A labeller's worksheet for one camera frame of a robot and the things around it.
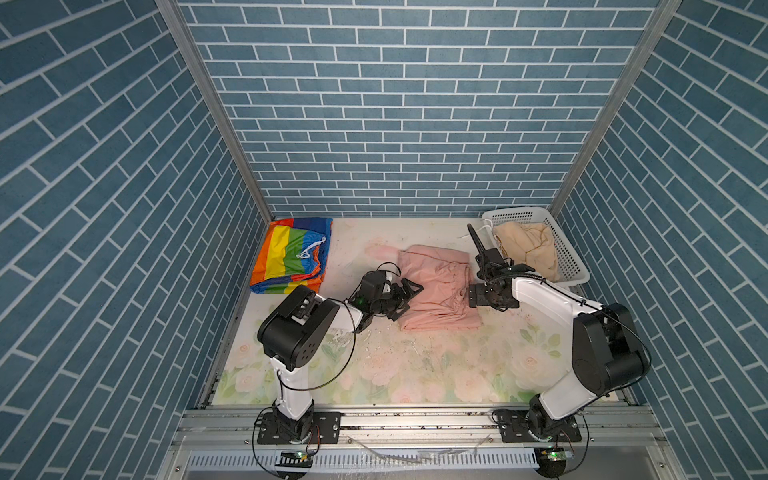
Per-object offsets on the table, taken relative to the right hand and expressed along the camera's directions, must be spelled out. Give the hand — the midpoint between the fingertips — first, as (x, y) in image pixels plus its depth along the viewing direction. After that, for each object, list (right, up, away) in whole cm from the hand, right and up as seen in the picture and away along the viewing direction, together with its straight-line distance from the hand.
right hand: (484, 296), depth 92 cm
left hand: (-21, 0, -1) cm, 21 cm away
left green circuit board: (-52, -36, -20) cm, 67 cm away
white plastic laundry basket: (+31, +9, +7) cm, 33 cm away
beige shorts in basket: (+21, +16, +13) cm, 30 cm away
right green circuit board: (+11, -35, -20) cm, 42 cm away
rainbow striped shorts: (-65, +13, +16) cm, 68 cm away
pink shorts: (-12, -3, +3) cm, 13 cm away
